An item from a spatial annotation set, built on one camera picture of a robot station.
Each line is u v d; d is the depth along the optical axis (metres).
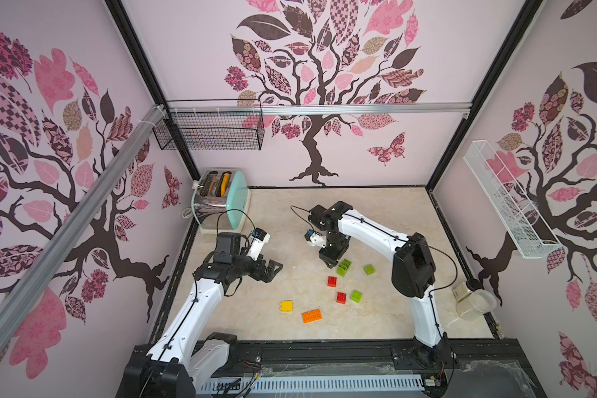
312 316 0.81
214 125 0.95
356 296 0.85
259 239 0.70
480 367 0.72
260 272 0.71
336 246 0.75
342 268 0.88
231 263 0.62
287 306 0.83
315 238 0.82
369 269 0.91
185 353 0.41
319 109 0.95
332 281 0.88
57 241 0.51
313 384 0.70
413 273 0.52
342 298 0.84
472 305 0.75
